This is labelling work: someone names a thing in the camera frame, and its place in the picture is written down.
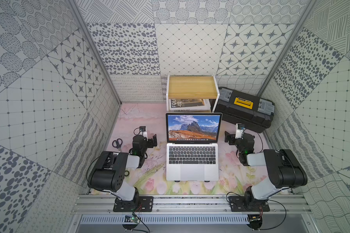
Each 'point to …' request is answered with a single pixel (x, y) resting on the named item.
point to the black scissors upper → (117, 143)
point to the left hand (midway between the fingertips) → (146, 132)
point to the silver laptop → (192, 147)
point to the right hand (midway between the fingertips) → (233, 132)
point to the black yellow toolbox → (255, 113)
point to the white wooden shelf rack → (193, 87)
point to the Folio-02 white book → (189, 105)
